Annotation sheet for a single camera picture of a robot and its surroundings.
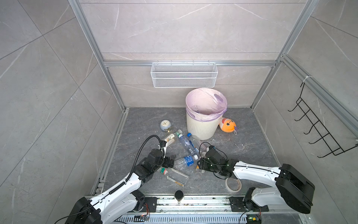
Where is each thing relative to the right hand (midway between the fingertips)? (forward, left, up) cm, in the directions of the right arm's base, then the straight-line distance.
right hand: (200, 163), depth 86 cm
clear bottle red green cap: (-7, +16, -2) cm, 17 cm away
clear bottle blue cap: (+12, +8, +1) cm, 15 cm away
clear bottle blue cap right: (+12, -2, 0) cm, 13 cm away
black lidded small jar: (-19, +13, +7) cm, 24 cm away
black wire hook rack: (-6, -56, +29) cm, 64 cm away
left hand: (+5, +20, +8) cm, 22 cm away
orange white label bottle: (-4, +2, +3) cm, 6 cm away
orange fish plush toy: (+25, -22, +6) cm, 34 cm away
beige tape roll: (-16, -19, -2) cm, 25 cm away
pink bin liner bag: (+39, -7, +14) cm, 42 cm away
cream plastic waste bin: (+18, -5, +11) cm, 21 cm away
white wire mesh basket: (+56, +9, +28) cm, 63 cm away
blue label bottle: (-2, +12, +4) cm, 13 cm away
